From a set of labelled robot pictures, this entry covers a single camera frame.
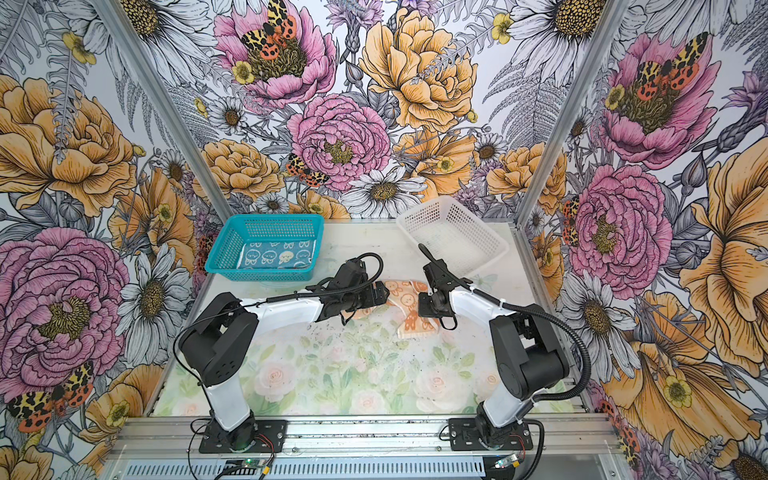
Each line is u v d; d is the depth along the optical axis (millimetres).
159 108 870
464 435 740
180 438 758
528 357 463
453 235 1159
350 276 734
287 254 1082
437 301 693
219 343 483
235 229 1105
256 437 719
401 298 964
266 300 561
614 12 715
